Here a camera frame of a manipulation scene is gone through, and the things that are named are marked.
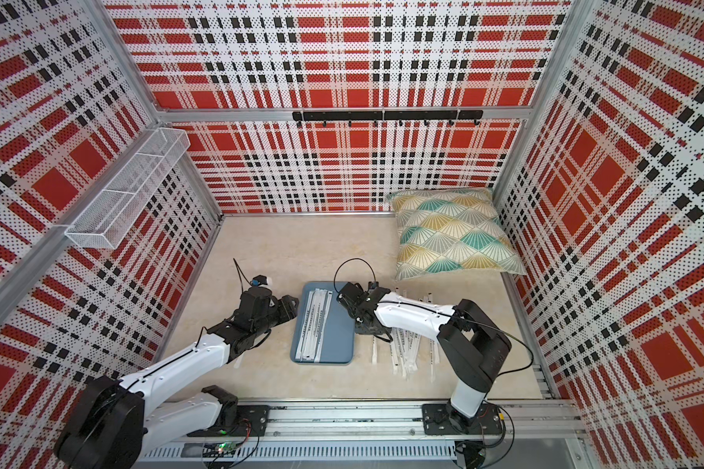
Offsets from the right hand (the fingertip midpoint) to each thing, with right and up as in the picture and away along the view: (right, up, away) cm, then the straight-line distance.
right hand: (375, 325), depth 87 cm
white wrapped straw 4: (0, -8, -5) cm, 9 cm away
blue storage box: (-11, -7, 0) cm, 13 cm away
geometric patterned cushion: (+25, +29, +6) cm, 39 cm away
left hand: (-24, +6, +1) cm, 25 cm away
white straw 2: (-19, -5, +1) cm, 20 cm away
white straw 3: (-17, +6, +9) cm, 20 cm away
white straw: (-22, -1, +4) cm, 22 cm away
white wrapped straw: (+6, -7, -3) cm, 9 cm away
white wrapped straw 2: (+10, -6, -1) cm, 12 cm away
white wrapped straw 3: (+17, -6, -1) cm, 18 cm away
